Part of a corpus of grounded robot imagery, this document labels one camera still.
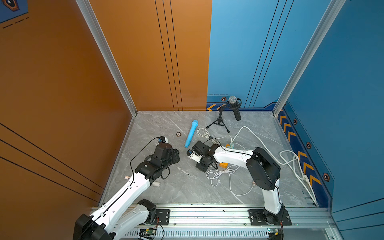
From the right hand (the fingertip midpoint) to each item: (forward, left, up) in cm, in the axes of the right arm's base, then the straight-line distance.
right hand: (200, 165), depth 92 cm
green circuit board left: (-34, +25, -1) cm, 42 cm away
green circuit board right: (-34, -35, -1) cm, 49 cm away
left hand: (+1, +13, +15) cm, 20 cm away
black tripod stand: (+30, -14, +8) cm, 34 cm away
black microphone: (+30, -22, +24) cm, 44 cm away
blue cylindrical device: (+22, +6, +4) cm, 23 cm away
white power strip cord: (+3, -48, 0) cm, 48 cm away
